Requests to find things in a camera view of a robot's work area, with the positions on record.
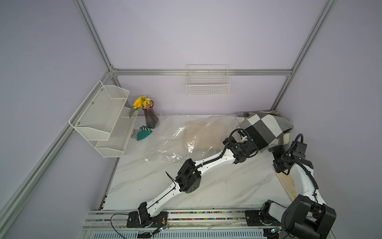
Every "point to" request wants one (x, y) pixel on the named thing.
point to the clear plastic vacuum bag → (166, 144)
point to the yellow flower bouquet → (142, 102)
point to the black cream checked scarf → (263, 128)
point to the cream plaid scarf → (283, 140)
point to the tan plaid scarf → (275, 112)
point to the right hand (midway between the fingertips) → (270, 157)
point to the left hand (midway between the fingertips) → (230, 145)
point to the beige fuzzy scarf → (205, 136)
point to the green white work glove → (141, 134)
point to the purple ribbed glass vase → (151, 118)
